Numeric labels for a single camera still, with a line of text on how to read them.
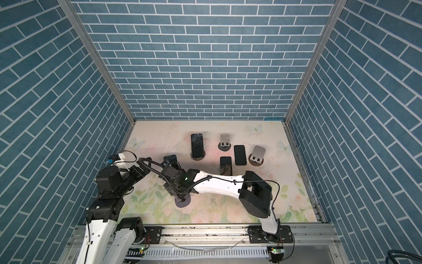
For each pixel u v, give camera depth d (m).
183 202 0.81
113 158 0.62
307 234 0.75
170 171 0.60
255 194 0.46
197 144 0.96
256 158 0.95
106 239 0.48
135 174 0.64
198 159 0.98
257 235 0.74
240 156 1.02
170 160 0.87
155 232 0.74
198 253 0.77
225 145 1.02
